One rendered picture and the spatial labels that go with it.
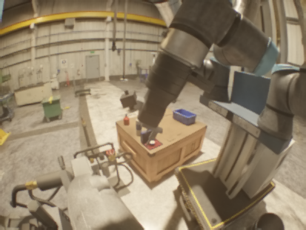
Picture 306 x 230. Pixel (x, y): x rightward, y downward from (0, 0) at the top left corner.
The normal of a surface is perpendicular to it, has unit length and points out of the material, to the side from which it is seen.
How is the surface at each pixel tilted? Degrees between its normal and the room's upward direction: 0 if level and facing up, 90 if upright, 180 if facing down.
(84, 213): 8
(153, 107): 78
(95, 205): 10
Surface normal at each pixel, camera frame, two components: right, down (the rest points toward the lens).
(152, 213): 0.03, -0.92
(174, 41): -0.52, 0.16
